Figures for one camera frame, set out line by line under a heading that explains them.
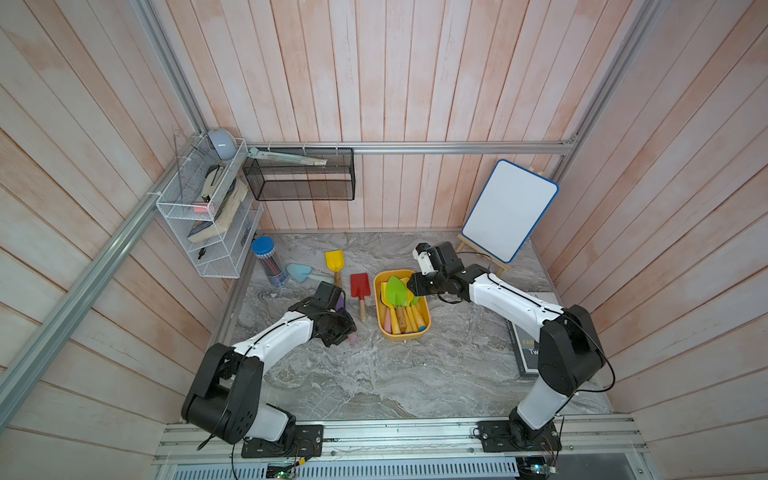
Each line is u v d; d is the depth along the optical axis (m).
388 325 0.90
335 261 1.11
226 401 0.43
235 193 0.86
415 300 0.98
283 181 1.05
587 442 0.76
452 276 0.66
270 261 0.92
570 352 0.46
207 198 0.74
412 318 0.93
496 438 0.73
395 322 0.90
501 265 1.00
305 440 0.73
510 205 0.88
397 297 0.98
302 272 1.08
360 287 1.04
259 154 0.91
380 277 1.00
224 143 0.83
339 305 0.75
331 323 0.68
